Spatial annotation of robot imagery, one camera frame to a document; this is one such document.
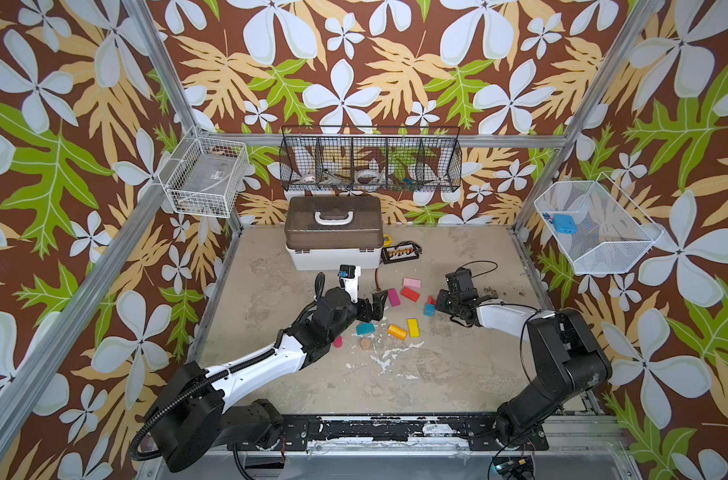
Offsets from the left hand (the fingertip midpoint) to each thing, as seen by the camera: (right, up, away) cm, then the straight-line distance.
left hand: (372, 286), depth 79 cm
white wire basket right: (+63, +14, -2) cm, 65 cm away
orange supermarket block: (+8, -15, +12) cm, 21 cm away
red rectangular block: (+14, -5, +21) cm, 26 cm away
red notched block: (+20, -6, +17) cm, 27 cm away
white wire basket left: (-49, +32, +7) cm, 59 cm away
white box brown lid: (-14, +15, +12) cm, 24 cm away
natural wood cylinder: (-2, -18, +9) cm, 21 cm away
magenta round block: (-10, -18, +10) cm, 23 cm away
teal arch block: (-2, -15, +13) cm, 20 cm away
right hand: (+23, -6, +18) cm, 30 cm away
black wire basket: (0, +41, +19) cm, 45 cm away
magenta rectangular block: (+8, -6, +22) cm, 24 cm away
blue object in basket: (+57, +18, +8) cm, 60 cm away
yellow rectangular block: (+13, -15, +14) cm, 24 cm away
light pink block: (+15, -1, +26) cm, 30 cm away
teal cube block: (+19, -9, +16) cm, 26 cm away
